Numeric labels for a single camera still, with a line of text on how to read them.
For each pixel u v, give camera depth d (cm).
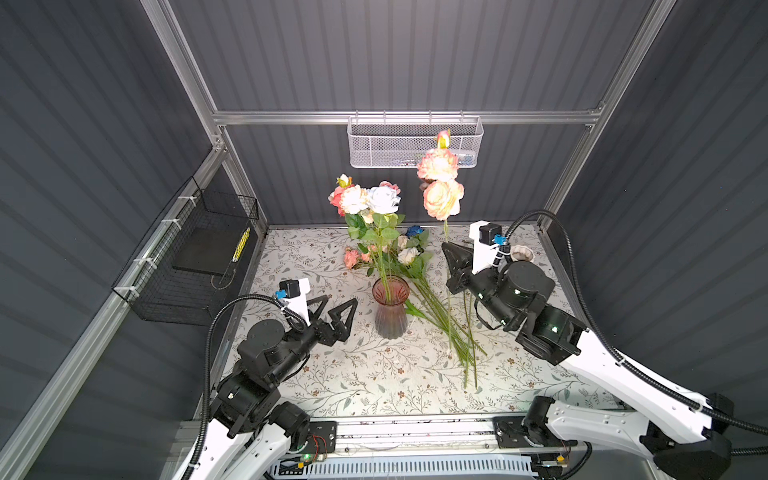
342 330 56
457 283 57
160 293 67
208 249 76
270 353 45
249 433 46
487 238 48
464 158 90
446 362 86
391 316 83
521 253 85
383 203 63
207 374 47
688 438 39
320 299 67
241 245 78
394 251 105
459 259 52
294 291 55
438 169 52
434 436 76
